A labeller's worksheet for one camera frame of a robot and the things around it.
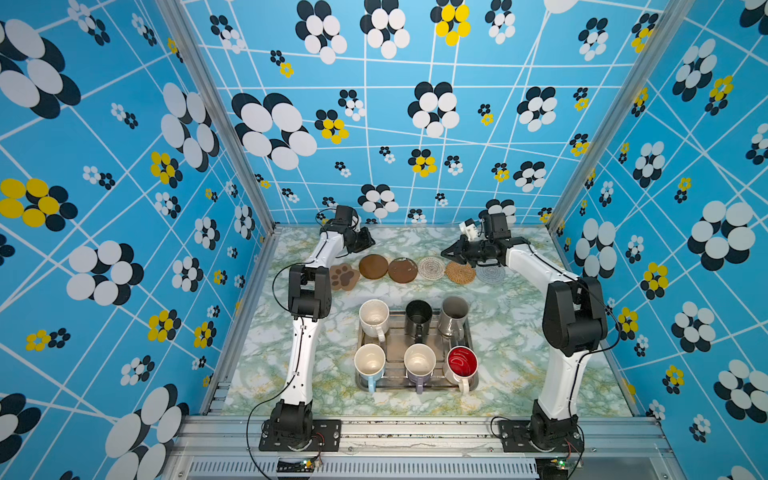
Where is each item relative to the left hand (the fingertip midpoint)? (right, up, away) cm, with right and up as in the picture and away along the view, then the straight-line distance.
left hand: (375, 239), depth 111 cm
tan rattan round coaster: (+32, -13, -6) cm, 35 cm away
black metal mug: (+14, -26, -20) cm, 36 cm away
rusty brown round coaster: (+10, -11, -5) cm, 16 cm away
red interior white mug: (+27, -38, -26) cm, 53 cm away
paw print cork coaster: (-11, -14, -6) cm, 19 cm away
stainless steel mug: (+25, -22, -22) cm, 40 cm away
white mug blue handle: (0, -36, -27) cm, 45 cm away
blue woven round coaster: (+42, -13, -6) cm, 44 cm away
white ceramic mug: (+1, -26, -18) cm, 31 cm away
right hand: (+23, -5, -17) cm, 29 cm away
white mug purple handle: (+14, -37, -27) cm, 48 cm away
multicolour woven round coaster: (+21, -11, -4) cm, 24 cm away
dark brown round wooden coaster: (0, -10, -3) cm, 10 cm away
